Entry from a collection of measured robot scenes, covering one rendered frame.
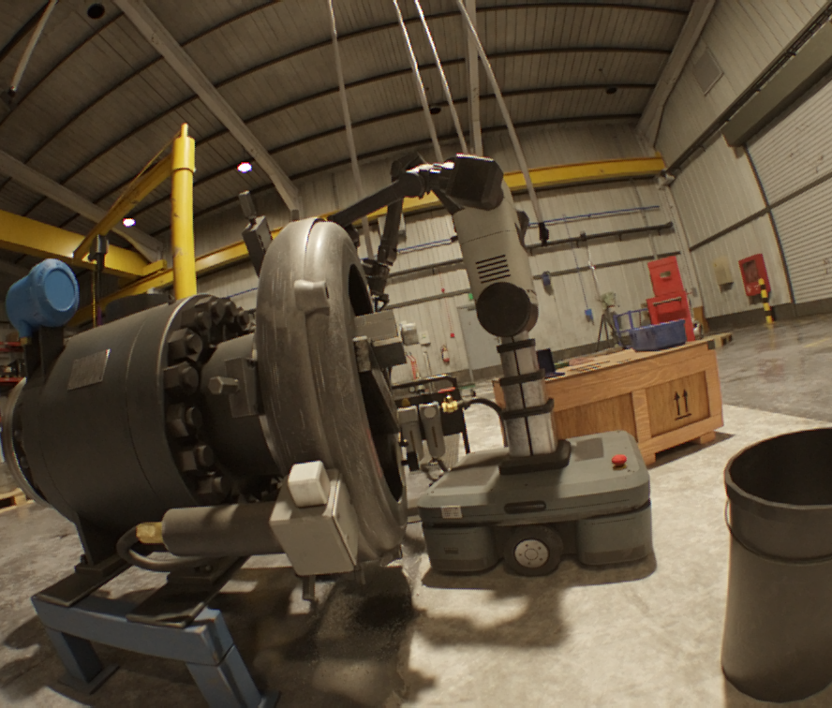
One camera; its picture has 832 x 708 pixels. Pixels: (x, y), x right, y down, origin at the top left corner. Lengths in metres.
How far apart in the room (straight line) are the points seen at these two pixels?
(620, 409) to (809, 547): 1.31
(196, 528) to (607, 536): 0.89
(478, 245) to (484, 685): 1.07
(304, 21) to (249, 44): 1.32
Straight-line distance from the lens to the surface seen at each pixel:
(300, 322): 0.55
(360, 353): 0.67
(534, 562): 1.10
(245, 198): 0.71
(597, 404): 1.70
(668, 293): 4.51
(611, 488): 1.00
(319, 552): 0.52
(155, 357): 0.80
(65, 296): 1.11
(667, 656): 0.86
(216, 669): 0.80
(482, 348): 11.50
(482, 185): 1.02
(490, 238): 1.14
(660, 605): 0.98
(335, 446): 0.55
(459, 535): 1.11
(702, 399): 2.02
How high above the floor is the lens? 0.61
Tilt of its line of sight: 2 degrees up
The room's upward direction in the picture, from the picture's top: 11 degrees counter-clockwise
